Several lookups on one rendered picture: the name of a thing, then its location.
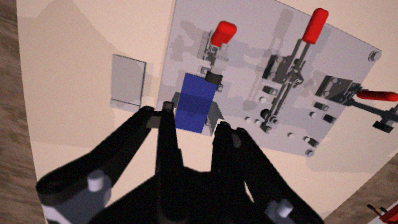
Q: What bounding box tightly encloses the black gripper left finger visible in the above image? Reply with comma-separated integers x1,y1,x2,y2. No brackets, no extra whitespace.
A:
35,92,192,224

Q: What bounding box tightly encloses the blue rectangular plate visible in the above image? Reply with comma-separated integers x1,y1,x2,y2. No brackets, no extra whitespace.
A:
175,73,218,133

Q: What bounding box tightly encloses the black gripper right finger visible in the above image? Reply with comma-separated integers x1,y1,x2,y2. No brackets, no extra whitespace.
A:
207,101,325,224

